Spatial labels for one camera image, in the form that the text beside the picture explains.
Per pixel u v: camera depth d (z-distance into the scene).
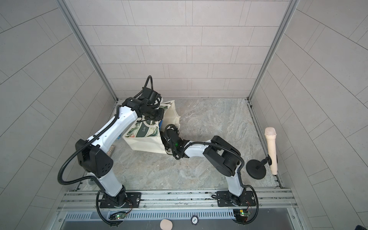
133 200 0.71
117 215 0.66
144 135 0.77
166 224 0.64
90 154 0.43
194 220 0.66
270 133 0.62
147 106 0.61
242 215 0.68
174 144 0.67
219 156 0.49
